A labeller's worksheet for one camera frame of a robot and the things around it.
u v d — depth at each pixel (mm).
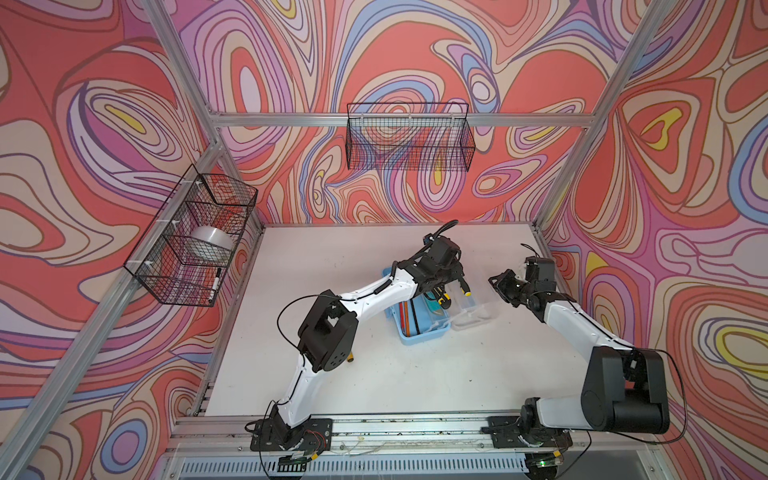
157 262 663
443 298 885
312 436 723
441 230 682
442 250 677
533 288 688
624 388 425
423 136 917
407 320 936
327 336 531
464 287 871
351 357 848
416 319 933
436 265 677
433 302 885
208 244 694
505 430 732
